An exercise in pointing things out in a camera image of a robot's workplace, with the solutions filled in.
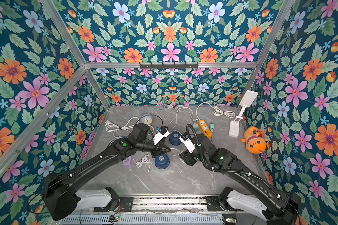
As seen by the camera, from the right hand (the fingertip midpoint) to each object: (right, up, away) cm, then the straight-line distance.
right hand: (185, 149), depth 72 cm
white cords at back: (-14, +28, +48) cm, 57 cm away
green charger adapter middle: (+9, +10, +33) cm, 35 cm away
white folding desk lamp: (+38, +27, +12) cm, 48 cm away
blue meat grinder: (-7, +3, +17) cm, 18 cm away
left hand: (-7, 0, -1) cm, 8 cm away
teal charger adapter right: (+21, +10, +32) cm, 40 cm away
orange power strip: (+16, +9, +32) cm, 36 cm away
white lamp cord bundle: (+29, +21, +43) cm, 56 cm away
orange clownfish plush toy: (+46, 0, +17) cm, 49 cm away
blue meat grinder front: (-13, -8, +7) cm, 17 cm away
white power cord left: (-56, +9, +35) cm, 67 cm away
